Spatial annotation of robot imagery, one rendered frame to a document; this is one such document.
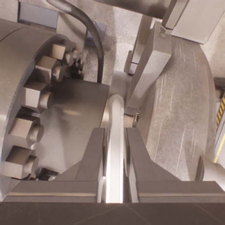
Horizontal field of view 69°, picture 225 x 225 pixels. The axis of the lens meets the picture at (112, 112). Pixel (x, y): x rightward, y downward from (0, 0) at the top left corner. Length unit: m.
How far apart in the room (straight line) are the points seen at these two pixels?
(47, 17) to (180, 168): 0.89
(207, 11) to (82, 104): 0.34
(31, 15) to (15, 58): 0.62
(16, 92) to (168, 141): 0.29
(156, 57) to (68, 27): 0.71
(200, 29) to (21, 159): 0.44
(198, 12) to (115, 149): 0.29
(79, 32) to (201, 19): 0.65
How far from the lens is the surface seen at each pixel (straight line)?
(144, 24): 0.55
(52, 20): 0.97
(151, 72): 0.28
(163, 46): 0.27
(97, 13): 1.18
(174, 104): 0.26
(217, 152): 1.14
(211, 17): 0.38
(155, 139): 0.25
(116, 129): 0.15
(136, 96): 0.33
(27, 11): 1.02
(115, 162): 0.17
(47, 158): 0.51
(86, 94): 0.48
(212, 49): 1.30
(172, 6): 0.26
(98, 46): 0.55
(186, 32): 0.37
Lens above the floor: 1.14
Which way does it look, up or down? 71 degrees down
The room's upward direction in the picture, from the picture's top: 175 degrees counter-clockwise
